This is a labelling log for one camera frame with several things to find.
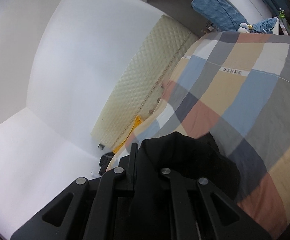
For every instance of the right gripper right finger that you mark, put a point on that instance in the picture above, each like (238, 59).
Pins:
(210, 209)

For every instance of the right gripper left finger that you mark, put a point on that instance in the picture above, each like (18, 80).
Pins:
(88, 209)

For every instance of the black puffer jacket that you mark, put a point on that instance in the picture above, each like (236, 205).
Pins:
(166, 190)

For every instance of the black clothes beside bed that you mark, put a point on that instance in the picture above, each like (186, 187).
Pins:
(104, 162)

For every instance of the yellow cloth at headboard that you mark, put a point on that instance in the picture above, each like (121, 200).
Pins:
(137, 121)

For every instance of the plaid patchwork bed quilt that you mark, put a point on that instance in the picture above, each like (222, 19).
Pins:
(235, 86)

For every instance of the cream quilted headboard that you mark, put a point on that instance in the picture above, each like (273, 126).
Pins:
(139, 89)

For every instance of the white plush toy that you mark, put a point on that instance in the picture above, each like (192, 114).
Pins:
(245, 28)

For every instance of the light blue knit cloth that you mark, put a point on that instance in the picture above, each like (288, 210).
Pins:
(267, 26)

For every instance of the blue folded mattress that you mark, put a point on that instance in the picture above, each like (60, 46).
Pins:
(220, 13)

